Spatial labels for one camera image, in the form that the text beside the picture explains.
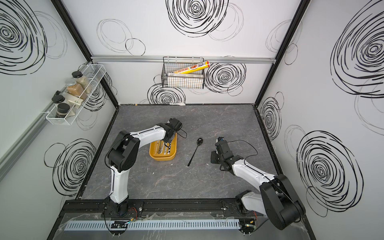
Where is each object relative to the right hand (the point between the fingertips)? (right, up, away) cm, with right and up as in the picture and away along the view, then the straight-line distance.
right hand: (214, 155), depth 89 cm
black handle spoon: (-9, +7, +7) cm, 13 cm away
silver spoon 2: (-31, +3, +5) cm, 31 cm away
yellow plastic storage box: (-31, -1, -2) cm, 31 cm away
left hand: (-33, +11, +10) cm, 36 cm away
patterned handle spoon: (-28, +3, +5) cm, 29 cm away
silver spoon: (-34, +2, +5) cm, 34 cm away
